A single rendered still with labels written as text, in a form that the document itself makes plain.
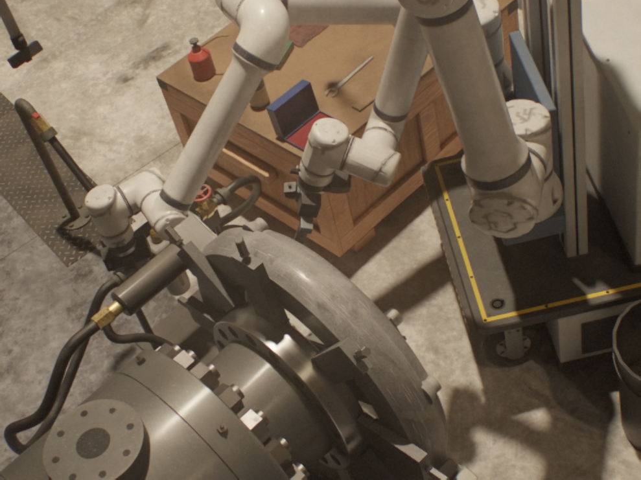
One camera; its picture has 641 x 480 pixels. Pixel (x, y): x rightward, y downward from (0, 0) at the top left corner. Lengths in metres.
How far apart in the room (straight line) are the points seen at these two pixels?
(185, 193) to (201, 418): 0.73
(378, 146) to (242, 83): 0.38
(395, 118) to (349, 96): 0.92
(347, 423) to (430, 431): 0.19
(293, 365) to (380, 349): 0.21
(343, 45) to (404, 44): 1.30
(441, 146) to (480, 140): 1.43
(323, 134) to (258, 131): 0.97
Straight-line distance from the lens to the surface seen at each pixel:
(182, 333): 3.54
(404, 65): 2.43
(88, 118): 4.54
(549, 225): 2.72
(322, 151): 2.48
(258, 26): 2.61
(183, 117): 3.84
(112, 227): 2.89
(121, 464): 2.16
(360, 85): 3.50
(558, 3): 2.50
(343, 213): 3.45
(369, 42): 3.67
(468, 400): 3.19
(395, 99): 2.50
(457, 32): 2.15
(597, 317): 3.02
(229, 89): 2.65
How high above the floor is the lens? 2.63
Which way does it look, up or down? 45 degrees down
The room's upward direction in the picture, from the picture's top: 17 degrees counter-clockwise
